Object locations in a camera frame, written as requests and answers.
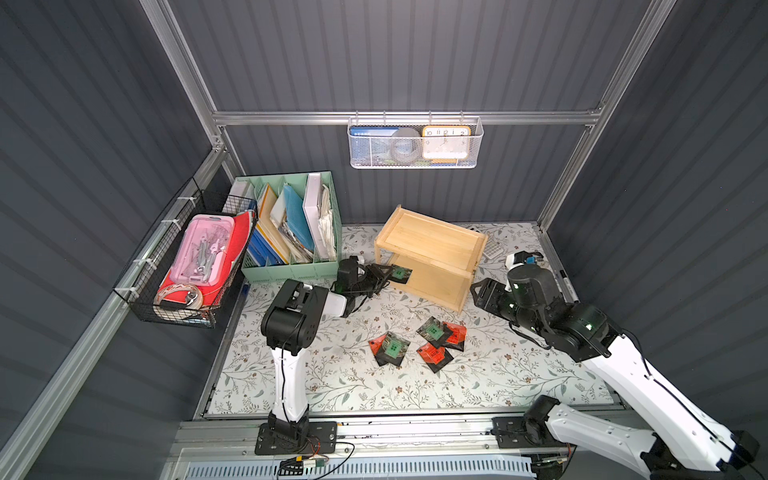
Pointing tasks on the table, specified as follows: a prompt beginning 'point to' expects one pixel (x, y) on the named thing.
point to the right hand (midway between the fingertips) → (485, 289)
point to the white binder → (313, 211)
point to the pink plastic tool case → (204, 254)
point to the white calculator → (492, 248)
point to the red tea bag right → (454, 335)
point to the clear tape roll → (192, 305)
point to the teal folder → (296, 218)
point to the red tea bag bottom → (434, 357)
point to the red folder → (243, 224)
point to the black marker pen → (569, 287)
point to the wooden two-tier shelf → (442, 255)
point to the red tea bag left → (376, 343)
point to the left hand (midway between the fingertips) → (390, 271)
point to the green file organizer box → (246, 186)
